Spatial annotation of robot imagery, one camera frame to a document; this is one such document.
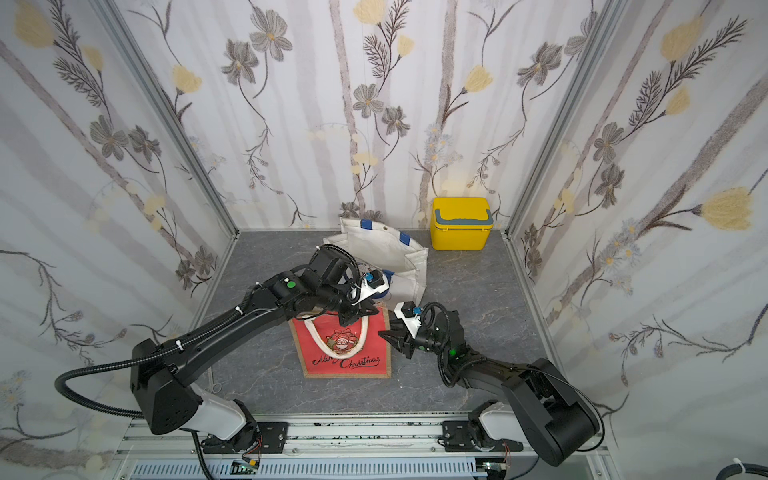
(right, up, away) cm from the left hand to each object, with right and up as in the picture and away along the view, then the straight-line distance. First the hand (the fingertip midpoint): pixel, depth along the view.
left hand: (378, 306), depth 73 cm
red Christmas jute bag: (-13, -11, 0) cm, 16 cm away
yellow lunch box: (+28, +25, +31) cm, 49 cm away
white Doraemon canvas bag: (+1, +15, +25) cm, 29 cm away
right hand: (+2, -7, +5) cm, 8 cm away
